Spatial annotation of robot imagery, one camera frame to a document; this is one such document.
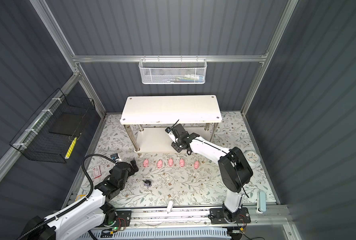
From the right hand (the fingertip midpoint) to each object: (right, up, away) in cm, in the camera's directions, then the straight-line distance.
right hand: (180, 142), depth 92 cm
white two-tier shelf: (-16, +14, -19) cm, 28 cm away
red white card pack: (-50, -18, -3) cm, 53 cm away
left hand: (-30, -12, -6) cm, 33 cm away
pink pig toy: (-21, -13, 0) cm, 25 cm away
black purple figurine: (-18, -22, -11) cm, 30 cm away
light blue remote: (+42, -29, -17) cm, 53 cm away
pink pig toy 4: (+1, -13, 0) cm, 13 cm away
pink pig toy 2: (-13, -13, 0) cm, 18 cm away
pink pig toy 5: (+10, -14, -1) cm, 17 cm away
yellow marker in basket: (-50, -1, -24) cm, 55 cm away
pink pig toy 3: (-6, -13, 0) cm, 14 cm away
